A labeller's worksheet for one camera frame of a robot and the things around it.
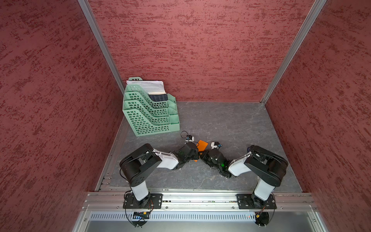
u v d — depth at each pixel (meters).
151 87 0.97
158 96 1.04
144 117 0.86
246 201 0.74
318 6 0.71
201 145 0.92
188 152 0.71
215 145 0.86
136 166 0.47
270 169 0.48
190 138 0.83
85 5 0.70
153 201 0.74
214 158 0.70
